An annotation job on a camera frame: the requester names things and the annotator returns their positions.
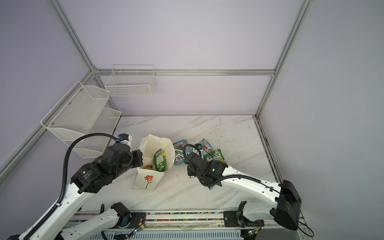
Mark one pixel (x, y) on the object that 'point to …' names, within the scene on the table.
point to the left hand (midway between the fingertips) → (141, 155)
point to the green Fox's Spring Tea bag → (159, 161)
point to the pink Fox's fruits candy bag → (148, 167)
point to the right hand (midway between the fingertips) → (189, 165)
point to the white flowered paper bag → (148, 179)
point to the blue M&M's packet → (212, 186)
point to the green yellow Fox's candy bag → (216, 155)
